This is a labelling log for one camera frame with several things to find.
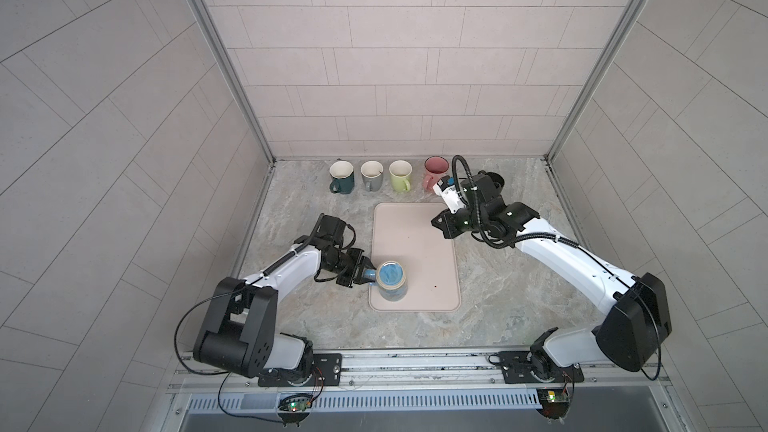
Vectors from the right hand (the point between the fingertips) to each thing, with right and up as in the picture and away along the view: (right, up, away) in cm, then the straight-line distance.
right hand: (431, 222), depth 78 cm
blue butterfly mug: (-11, -14, -3) cm, 18 cm away
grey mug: (-18, +13, +21) cm, 31 cm away
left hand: (-12, -12, +3) cm, 18 cm away
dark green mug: (-28, +14, +22) cm, 38 cm away
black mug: (+24, +12, +21) cm, 34 cm away
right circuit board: (+27, -40, -10) cm, 50 cm away
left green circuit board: (-31, -39, -14) cm, 52 cm away
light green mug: (-8, +14, +24) cm, 29 cm away
